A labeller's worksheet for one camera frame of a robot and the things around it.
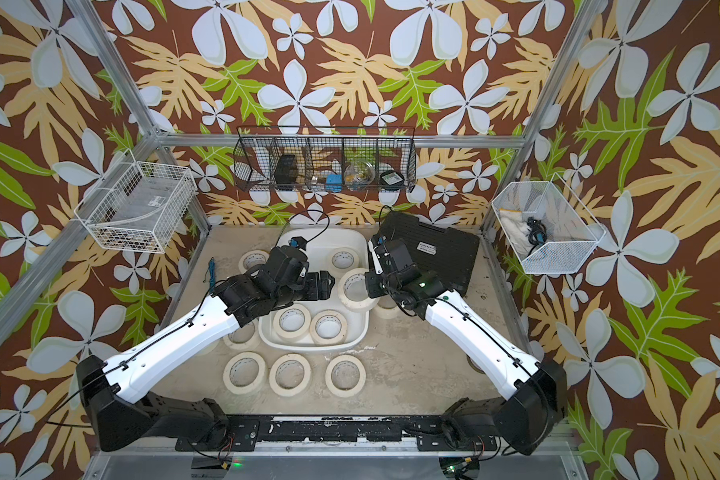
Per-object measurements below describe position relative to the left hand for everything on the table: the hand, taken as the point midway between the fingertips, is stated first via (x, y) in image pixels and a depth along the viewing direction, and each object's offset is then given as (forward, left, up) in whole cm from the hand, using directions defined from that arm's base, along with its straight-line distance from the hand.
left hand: (326, 277), depth 75 cm
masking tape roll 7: (-16, +11, -25) cm, 32 cm away
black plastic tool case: (+25, -42, -21) cm, 53 cm away
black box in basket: (+41, +16, +3) cm, 45 cm away
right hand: (+3, -11, -2) cm, 12 cm away
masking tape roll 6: (-17, +24, -23) cm, 37 cm away
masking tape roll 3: (-2, +1, -24) cm, 24 cm away
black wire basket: (+44, +3, +6) cm, 44 cm away
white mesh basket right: (+17, -62, +2) cm, 65 cm away
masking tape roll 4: (+3, -17, -21) cm, 27 cm away
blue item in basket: (+36, 0, +2) cm, 36 cm away
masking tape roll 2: (-1, +13, -23) cm, 26 cm away
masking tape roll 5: (+24, +31, -23) cm, 45 cm away
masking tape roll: (+25, -3, -25) cm, 35 cm away
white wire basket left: (+18, +52, +8) cm, 55 cm away
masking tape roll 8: (-17, -5, -25) cm, 31 cm away
